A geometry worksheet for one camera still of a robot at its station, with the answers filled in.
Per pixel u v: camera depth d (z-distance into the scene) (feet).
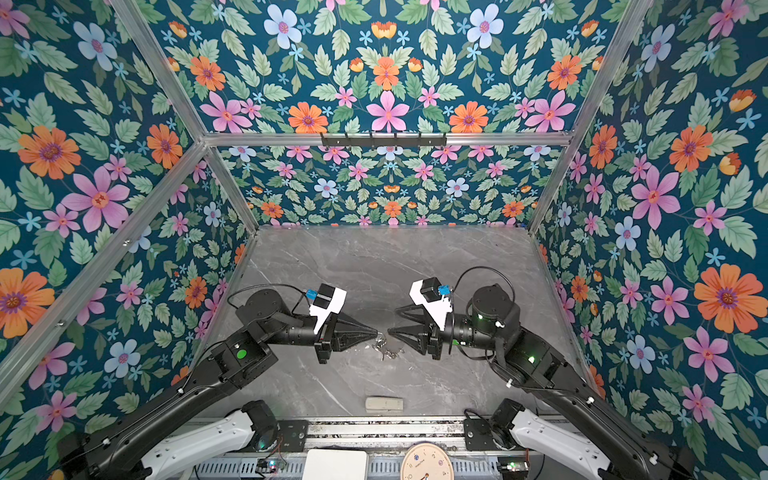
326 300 1.53
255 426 2.05
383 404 2.47
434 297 1.53
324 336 1.64
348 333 1.71
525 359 1.45
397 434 2.46
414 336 1.66
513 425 2.02
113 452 1.30
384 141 3.04
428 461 2.23
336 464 2.18
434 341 1.58
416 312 1.85
